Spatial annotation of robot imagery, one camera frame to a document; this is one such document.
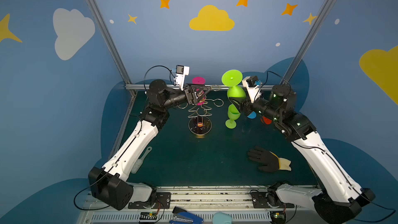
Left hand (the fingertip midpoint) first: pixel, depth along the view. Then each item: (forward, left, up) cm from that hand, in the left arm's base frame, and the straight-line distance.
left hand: (207, 86), depth 60 cm
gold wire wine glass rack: (+11, +2, -43) cm, 44 cm away
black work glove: (-13, -37, -44) cm, 59 cm away
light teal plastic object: (-40, -8, -46) cm, 61 cm away
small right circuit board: (-39, -36, -49) cm, 72 cm away
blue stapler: (-39, +10, -44) cm, 60 cm away
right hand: (0, -13, -3) cm, 14 cm away
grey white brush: (-14, +36, -44) cm, 59 cm away
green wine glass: (+9, -17, -30) cm, 35 cm away
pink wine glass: (+22, +3, -16) cm, 27 cm away
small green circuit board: (-39, +27, -49) cm, 68 cm away
